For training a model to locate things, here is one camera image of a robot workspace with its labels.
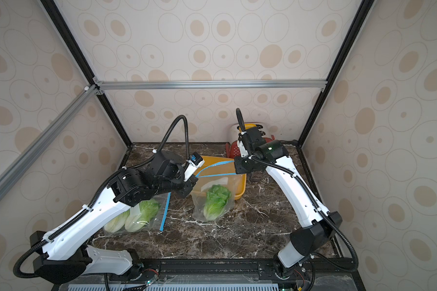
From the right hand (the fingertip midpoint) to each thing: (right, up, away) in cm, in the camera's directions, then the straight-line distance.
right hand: (245, 165), depth 76 cm
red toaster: (-4, +8, +25) cm, 26 cm away
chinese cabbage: (-13, -16, +2) cm, 20 cm away
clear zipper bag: (-9, -3, -8) cm, 12 cm away
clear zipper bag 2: (-37, -25, +2) cm, 45 cm away
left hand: (-18, -4, -11) cm, 22 cm away
